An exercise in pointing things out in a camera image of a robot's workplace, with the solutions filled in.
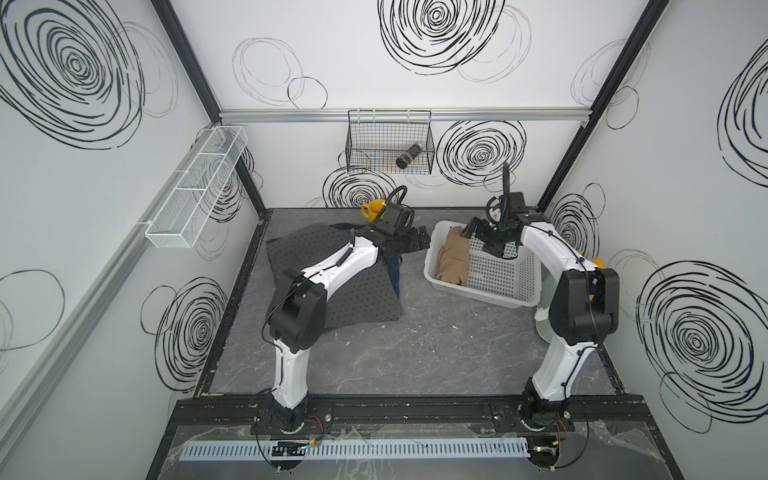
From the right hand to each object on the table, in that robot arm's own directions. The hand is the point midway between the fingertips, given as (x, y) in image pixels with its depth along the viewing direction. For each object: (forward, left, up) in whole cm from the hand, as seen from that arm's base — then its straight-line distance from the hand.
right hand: (472, 238), depth 93 cm
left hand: (-3, +17, +2) cm, 17 cm away
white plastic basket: (-7, -14, -14) cm, 21 cm away
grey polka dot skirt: (-15, +31, -12) cm, 37 cm away
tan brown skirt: (-6, +6, -5) cm, 10 cm away
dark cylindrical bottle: (+15, +22, +19) cm, 33 cm away
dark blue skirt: (-2, +25, -11) cm, 28 cm away
